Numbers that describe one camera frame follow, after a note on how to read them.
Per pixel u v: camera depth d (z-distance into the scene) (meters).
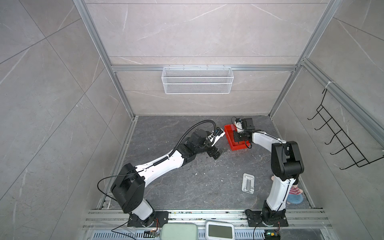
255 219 0.73
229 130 1.04
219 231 0.67
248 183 0.84
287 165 0.53
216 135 0.65
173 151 0.55
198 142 0.61
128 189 0.42
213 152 0.69
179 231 0.68
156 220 0.73
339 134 0.68
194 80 1.00
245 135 0.76
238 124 0.92
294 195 0.76
